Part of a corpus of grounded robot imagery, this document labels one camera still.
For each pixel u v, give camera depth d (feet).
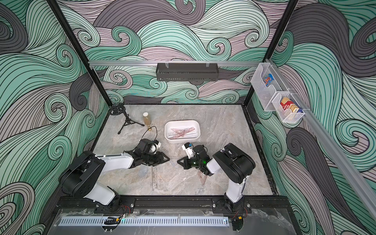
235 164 1.52
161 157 2.67
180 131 3.40
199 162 2.40
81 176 1.46
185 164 2.61
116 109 2.81
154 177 2.73
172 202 2.50
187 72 3.11
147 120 3.40
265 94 2.70
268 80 2.75
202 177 2.73
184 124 3.42
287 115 2.07
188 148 2.73
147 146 2.40
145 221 2.29
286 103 2.17
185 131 3.39
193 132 3.38
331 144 1.67
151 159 2.52
